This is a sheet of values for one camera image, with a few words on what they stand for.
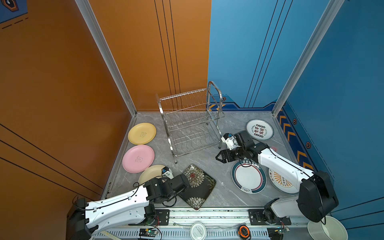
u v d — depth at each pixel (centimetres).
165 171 71
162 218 74
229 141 77
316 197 41
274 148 99
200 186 83
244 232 67
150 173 87
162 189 55
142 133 106
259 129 109
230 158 73
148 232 71
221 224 73
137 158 94
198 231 65
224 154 74
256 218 72
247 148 64
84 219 41
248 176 85
